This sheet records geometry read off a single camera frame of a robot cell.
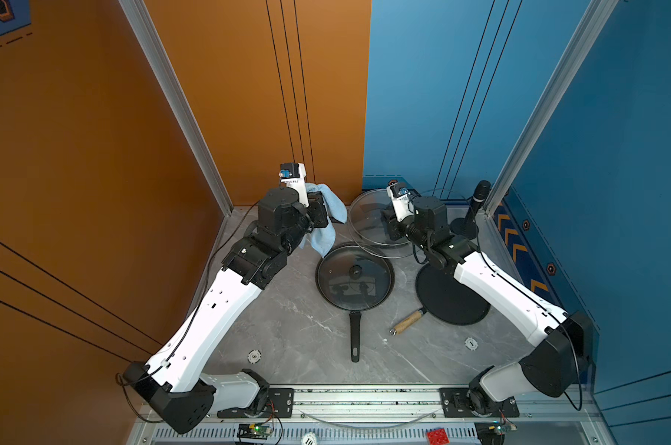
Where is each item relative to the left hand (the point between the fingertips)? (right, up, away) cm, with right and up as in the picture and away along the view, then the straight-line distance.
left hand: (321, 190), depth 65 cm
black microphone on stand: (+56, -8, +48) cm, 74 cm away
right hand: (+18, -3, +13) cm, 22 cm away
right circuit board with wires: (+46, -59, +5) cm, 75 cm away
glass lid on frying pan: (+9, -25, +28) cm, 38 cm away
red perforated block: (+29, -61, +3) cm, 67 cm away
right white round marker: (+44, -44, +18) cm, 64 cm away
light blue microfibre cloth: (0, -11, +3) cm, 12 cm away
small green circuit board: (-18, -61, +6) cm, 64 cm away
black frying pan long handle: (+9, -36, +22) cm, 43 cm away
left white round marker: (-21, -47, +16) cm, 54 cm away
